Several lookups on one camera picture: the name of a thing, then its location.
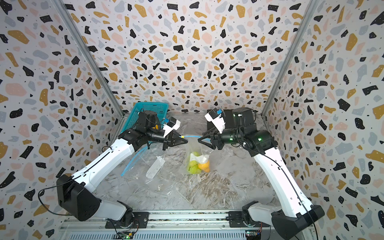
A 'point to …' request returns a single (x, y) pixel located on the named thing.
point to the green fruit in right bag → (196, 154)
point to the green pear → (194, 168)
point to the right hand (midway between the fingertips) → (202, 138)
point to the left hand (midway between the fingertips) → (187, 141)
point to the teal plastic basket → (134, 108)
